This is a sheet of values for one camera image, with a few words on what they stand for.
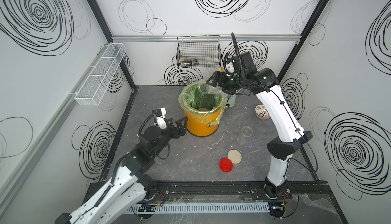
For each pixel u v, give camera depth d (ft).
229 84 1.97
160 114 1.96
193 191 2.48
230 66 1.75
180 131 2.00
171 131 1.96
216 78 1.97
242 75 1.67
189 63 2.85
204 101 3.16
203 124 2.64
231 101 3.27
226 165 2.71
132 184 1.61
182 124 2.00
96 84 2.45
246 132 2.83
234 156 2.78
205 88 2.23
